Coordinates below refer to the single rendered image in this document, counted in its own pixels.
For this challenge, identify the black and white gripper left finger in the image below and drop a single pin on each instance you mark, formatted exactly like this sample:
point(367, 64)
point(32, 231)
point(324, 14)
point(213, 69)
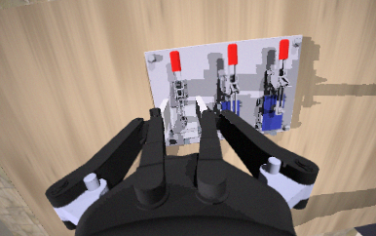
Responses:
point(71, 195)

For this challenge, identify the red-handled toggle clamp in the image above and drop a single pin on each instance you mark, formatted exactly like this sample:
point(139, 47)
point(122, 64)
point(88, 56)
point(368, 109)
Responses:
point(224, 80)
point(176, 66)

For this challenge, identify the blue rectangular block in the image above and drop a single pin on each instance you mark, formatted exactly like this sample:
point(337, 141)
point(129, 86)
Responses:
point(269, 120)
point(227, 105)

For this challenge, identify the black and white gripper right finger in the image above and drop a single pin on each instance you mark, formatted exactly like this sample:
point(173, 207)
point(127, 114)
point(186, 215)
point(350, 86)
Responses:
point(292, 175)

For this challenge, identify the toggle clamp with red handle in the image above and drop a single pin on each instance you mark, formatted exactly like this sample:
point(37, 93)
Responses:
point(272, 77)

